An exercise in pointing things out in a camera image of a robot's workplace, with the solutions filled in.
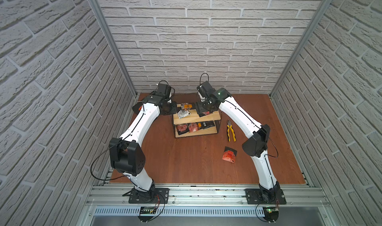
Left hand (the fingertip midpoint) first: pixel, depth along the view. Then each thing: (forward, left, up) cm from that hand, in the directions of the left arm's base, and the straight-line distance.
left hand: (176, 106), depth 85 cm
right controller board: (-50, -49, -21) cm, 73 cm away
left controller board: (-49, +12, -23) cm, 56 cm away
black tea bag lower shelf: (0, -20, -19) cm, 27 cm away
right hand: (+1, -17, -1) cm, 17 cm away
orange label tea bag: (+3, -7, -3) cm, 8 cm away
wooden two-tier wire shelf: (-5, -10, -5) cm, 12 cm away
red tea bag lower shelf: (-3, -3, -19) cm, 19 cm away
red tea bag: (-21, -33, -20) cm, 44 cm away
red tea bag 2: (-3, -10, -18) cm, 21 cm away
